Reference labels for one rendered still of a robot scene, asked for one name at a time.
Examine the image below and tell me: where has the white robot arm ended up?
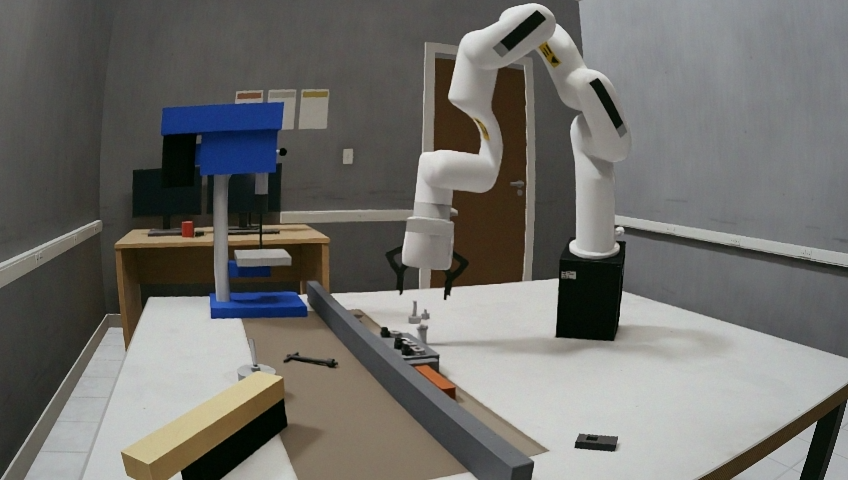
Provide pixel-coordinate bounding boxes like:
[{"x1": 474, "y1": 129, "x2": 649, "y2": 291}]
[{"x1": 406, "y1": 4, "x2": 632, "y2": 259}]

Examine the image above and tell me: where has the long grey rectangular bar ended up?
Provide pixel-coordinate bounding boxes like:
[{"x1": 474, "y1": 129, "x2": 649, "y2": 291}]
[{"x1": 307, "y1": 281, "x2": 535, "y2": 480}]

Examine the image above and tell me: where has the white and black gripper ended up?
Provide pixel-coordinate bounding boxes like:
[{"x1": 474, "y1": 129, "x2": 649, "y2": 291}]
[{"x1": 385, "y1": 232, "x2": 469, "y2": 300}]

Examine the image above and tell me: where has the blue drill press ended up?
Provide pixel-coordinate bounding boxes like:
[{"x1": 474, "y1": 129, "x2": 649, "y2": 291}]
[{"x1": 161, "y1": 102, "x2": 308, "y2": 319}]

